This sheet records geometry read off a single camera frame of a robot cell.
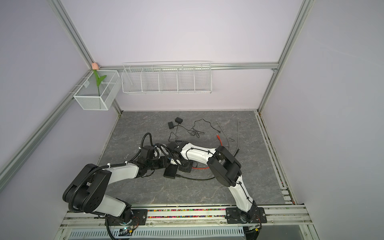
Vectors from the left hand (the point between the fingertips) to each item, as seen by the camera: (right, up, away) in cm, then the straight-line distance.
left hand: (171, 162), depth 90 cm
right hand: (+11, -2, +1) cm, 11 cm away
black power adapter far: (+1, +27, +24) cm, 36 cm away
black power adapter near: (-4, +23, +21) cm, 31 cm away
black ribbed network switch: (0, -4, -3) cm, 5 cm away
